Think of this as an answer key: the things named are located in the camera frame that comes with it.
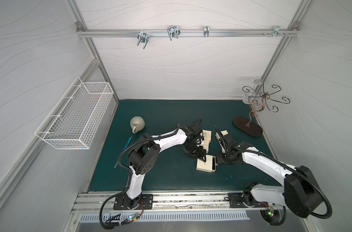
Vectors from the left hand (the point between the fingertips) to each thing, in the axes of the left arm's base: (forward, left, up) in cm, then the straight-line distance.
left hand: (202, 161), depth 81 cm
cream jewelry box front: (-1, -5, -5) cm, 7 cm away
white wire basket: (+8, +64, +25) cm, 69 cm away
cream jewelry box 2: (+20, -5, -3) cm, 21 cm away
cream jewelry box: (+12, -4, -3) cm, 13 cm away
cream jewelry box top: (+22, -17, -4) cm, 28 cm away
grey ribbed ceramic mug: (+29, +45, -4) cm, 54 cm away
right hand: (+3, -12, -4) cm, 13 cm away
